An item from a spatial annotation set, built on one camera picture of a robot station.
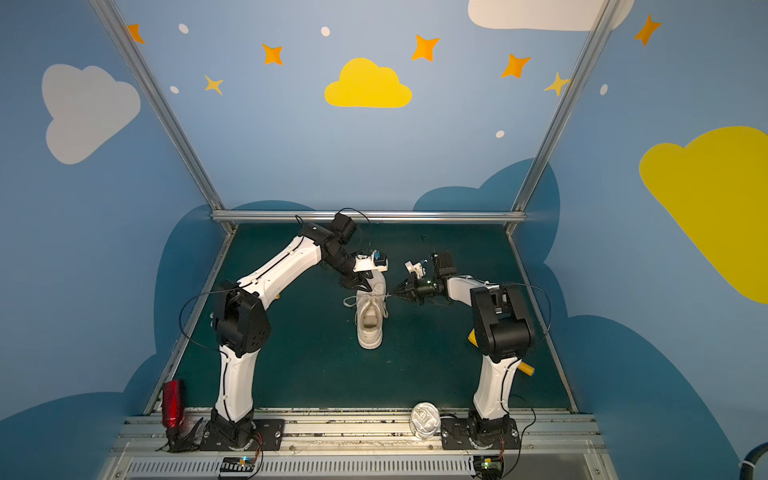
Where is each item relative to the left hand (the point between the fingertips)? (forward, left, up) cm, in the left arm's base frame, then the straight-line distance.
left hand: (367, 276), depth 89 cm
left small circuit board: (-46, +31, -17) cm, 58 cm away
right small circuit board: (-46, -32, -17) cm, 59 cm away
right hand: (-2, -8, -5) cm, 10 cm away
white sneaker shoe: (-8, -1, -8) cm, 11 cm away
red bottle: (-34, +49, -12) cm, 61 cm away
